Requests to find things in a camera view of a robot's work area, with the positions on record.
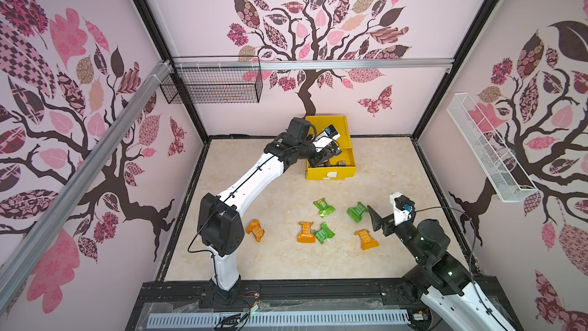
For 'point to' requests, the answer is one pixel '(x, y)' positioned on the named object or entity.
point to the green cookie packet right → (357, 212)
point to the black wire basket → (215, 85)
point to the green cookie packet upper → (325, 209)
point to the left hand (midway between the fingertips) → (325, 152)
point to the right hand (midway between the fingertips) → (381, 203)
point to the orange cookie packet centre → (305, 235)
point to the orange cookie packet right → (367, 240)
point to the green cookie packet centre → (325, 233)
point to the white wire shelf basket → (507, 176)
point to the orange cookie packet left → (256, 229)
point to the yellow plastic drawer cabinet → (348, 153)
